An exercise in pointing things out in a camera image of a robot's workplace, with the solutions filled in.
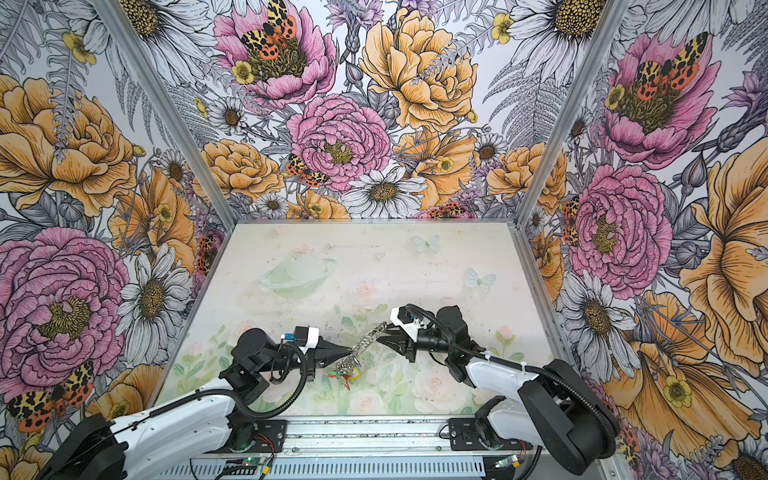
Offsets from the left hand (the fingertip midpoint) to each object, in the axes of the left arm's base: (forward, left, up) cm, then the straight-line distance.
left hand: (351, 353), depth 69 cm
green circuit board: (-18, +23, -19) cm, 35 cm away
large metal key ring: (-1, 0, 0) cm, 1 cm away
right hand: (+5, -7, -6) cm, 10 cm away
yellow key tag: (-3, -1, -5) cm, 6 cm away
